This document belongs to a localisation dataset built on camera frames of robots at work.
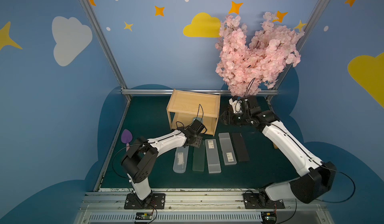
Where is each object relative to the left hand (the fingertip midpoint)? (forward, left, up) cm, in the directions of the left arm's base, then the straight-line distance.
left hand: (194, 137), depth 92 cm
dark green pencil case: (-12, -3, -1) cm, 13 cm away
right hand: (+3, -16, +18) cm, 25 cm away
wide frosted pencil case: (-10, -11, -4) cm, 16 cm away
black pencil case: (-7, -30, -4) cm, 31 cm away
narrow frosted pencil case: (-5, -21, -5) cm, 23 cm away
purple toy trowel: (+3, +46, -7) cm, 46 cm away
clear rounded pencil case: (-12, +8, -5) cm, 16 cm away
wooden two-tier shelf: (+12, +6, +14) cm, 20 cm away
